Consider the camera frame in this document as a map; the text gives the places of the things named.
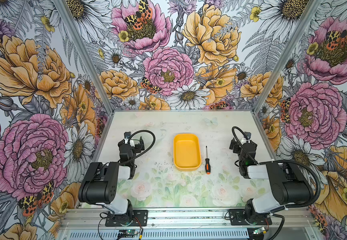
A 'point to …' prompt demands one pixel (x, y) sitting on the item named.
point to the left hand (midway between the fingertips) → (134, 141)
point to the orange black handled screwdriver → (207, 167)
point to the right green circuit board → (256, 231)
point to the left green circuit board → (132, 232)
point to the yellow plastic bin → (187, 152)
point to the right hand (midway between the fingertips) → (241, 142)
